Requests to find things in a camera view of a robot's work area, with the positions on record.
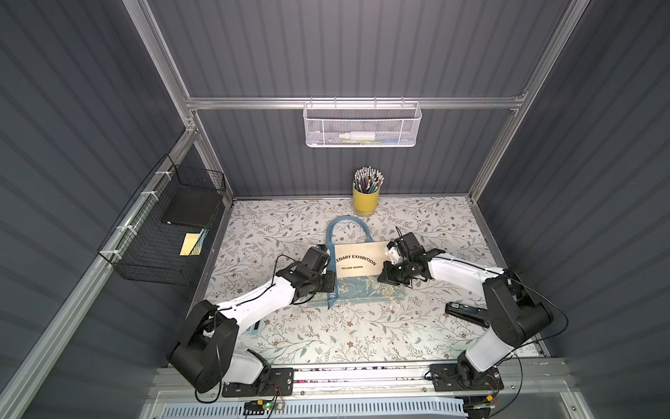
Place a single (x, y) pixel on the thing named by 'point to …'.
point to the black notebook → (191, 205)
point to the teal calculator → (256, 328)
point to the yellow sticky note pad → (193, 243)
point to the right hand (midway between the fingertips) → (378, 281)
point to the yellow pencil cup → (365, 204)
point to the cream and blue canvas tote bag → (356, 265)
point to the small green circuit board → (257, 407)
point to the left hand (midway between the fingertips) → (335, 282)
